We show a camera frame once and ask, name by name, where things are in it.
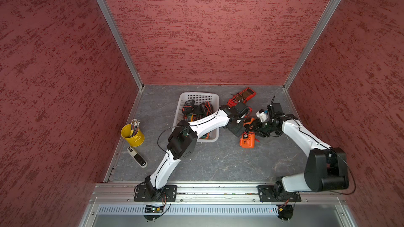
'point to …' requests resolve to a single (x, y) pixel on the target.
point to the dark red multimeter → (245, 95)
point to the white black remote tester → (137, 157)
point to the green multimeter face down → (205, 108)
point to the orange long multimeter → (247, 140)
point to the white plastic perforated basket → (212, 135)
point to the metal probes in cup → (134, 124)
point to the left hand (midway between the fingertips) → (231, 129)
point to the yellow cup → (135, 141)
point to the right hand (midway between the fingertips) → (248, 132)
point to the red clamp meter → (232, 102)
